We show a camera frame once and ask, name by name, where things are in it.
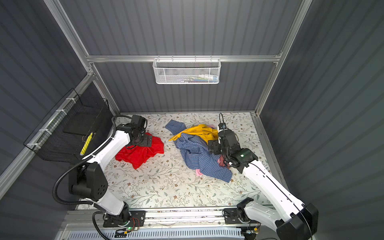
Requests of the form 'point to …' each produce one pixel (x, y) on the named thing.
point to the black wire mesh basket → (74, 128)
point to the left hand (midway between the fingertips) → (141, 142)
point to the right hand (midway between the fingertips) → (219, 142)
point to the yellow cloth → (202, 131)
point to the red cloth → (138, 155)
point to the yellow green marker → (86, 144)
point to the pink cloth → (198, 172)
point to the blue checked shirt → (196, 153)
